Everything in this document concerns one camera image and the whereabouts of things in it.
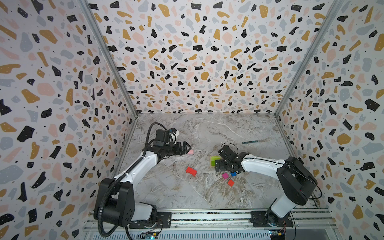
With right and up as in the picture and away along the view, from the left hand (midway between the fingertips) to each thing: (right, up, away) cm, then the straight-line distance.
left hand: (185, 146), depth 84 cm
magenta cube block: (+23, -18, +5) cm, 30 cm away
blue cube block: (+29, -18, +6) cm, 34 cm away
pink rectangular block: (+2, -6, +14) cm, 15 cm away
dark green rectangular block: (+16, -11, +7) cm, 21 cm away
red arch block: (+4, -16, +6) cm, 18 cm away
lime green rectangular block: (+17, -9, +10) cm, 22 cm away
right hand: (+20, -11, +7) cm, 24 cm away
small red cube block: (+26, -22, +2) cm, 34 cm away
